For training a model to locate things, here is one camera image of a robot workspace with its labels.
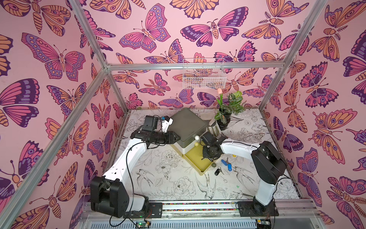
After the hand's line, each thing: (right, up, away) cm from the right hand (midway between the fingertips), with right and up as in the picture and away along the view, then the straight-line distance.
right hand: (203, 155), depth 93 cm
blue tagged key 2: (+16, -6, -4) cm, 18 cm away
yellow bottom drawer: (-6, 0, -1) cm, 6 cm away
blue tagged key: (+13, -4, -3) cm, 14 cm away
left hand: (-15, +13, -14) cm, 25 cm away
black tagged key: (+8, -8, -5) cm, 13 cm away
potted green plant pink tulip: (+17, +33, -5) cm, 38 cm away
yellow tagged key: (+9, +8, -32) cm, 34 cm away
